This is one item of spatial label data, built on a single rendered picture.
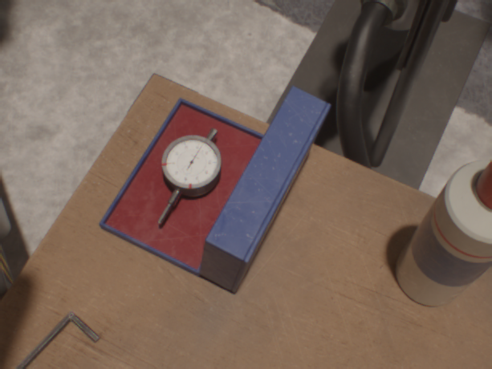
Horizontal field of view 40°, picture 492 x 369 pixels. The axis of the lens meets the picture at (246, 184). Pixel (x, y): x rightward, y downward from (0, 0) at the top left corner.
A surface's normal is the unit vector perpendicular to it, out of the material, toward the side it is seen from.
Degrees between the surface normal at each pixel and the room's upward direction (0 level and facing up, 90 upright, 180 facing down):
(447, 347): 0
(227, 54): 0
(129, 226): 0
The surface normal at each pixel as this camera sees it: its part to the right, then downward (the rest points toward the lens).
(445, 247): -0.74, 0.61
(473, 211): -0.57, 0.01
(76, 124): 0.00, -0.41
